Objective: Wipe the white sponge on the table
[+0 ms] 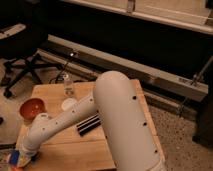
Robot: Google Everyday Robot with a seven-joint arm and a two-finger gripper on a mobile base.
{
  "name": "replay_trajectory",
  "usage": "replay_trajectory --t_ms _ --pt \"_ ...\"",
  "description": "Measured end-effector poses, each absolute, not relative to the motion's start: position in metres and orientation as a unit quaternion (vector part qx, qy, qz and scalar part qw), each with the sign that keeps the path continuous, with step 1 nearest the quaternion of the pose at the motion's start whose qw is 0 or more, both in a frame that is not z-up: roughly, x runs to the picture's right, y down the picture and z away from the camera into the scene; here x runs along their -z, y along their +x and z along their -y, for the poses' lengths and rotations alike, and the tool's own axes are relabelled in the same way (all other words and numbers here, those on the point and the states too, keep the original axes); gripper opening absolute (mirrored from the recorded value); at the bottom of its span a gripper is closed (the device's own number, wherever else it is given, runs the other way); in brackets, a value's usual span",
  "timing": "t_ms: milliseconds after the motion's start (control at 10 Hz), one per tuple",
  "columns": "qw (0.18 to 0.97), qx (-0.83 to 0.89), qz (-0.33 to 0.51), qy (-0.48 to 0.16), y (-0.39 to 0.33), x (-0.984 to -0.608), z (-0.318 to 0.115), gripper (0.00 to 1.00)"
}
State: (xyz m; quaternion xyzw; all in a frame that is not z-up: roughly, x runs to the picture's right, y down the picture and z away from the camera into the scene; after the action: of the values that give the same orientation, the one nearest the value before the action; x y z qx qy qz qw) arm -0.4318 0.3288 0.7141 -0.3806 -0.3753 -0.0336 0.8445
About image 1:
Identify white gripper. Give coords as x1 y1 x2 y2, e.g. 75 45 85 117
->
9 150 39 167

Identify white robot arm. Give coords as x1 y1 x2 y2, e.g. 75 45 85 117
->
8 71 166 171

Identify orange marker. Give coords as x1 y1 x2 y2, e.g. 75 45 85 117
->
8 166 24 171

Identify orange bowl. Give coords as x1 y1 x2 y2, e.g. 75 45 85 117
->
19 98 46 120

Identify white paper cup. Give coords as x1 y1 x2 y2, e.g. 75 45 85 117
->
61 98 77 111

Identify black rectangular bars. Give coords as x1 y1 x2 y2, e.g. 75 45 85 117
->
77 115 101 136

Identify clear plastic bottle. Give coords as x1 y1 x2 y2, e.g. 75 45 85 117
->
63 74 74 97

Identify black office chair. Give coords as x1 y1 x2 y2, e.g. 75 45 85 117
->
0 24 62 98

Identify black cable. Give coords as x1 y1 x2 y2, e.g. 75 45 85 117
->
49 53 74 84

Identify metal rail beam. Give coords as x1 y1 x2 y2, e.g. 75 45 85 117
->
39 35 209 102

